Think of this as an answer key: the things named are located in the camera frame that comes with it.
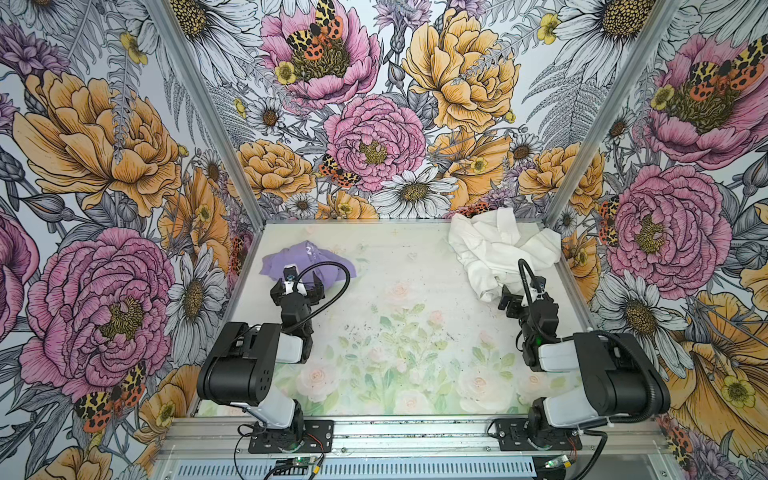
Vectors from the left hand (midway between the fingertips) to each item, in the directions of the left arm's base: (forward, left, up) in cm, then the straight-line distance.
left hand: (299, 282), depth 92 cm
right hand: (-4, -67, -2) cm, 67 cm away
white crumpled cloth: (+19, -66, -5) cm, 69 cm away
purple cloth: (+11, 0, 0) cm, 11 cm away
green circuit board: (-44, -7, -9) cm, 45 cm away
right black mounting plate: (-39, -57, -9) cm, 70 cm away
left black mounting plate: (-39, -9, -8) cm, 41 cm away
